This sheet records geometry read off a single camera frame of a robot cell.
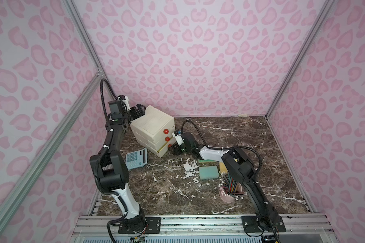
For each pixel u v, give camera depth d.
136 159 0.95
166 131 0.88
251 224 0.74
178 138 0.88
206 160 0.75
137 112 0.81
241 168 0.58
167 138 0.93
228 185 0.77
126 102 0.81
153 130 0.84
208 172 0.91
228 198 0.72
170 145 0.97
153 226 0.73
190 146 0.80
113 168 0.50
